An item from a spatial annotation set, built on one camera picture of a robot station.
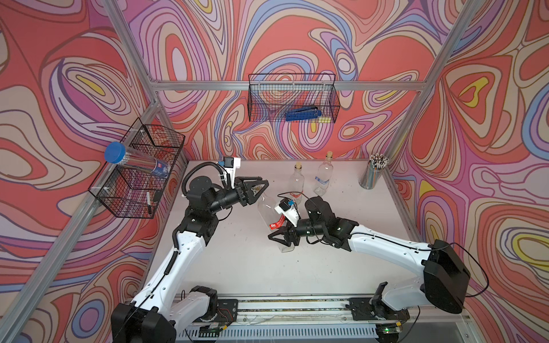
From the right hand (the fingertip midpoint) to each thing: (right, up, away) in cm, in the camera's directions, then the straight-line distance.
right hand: (274, 236), depth 73 cm
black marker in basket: (-43, +12, -1) cm, 44 cm away
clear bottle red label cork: (+10, +18, +20) cm, 29 cm away
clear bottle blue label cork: (+22, +23, +18) cm, 37 cm away
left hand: (-2, +18, -8) cm, 20 cm away
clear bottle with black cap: (-1, +9, -7) cm, 11 cm away
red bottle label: (0, +5, -6) cm, 8 cm away
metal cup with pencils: (+46, +23, +27) cm, 58 cm away
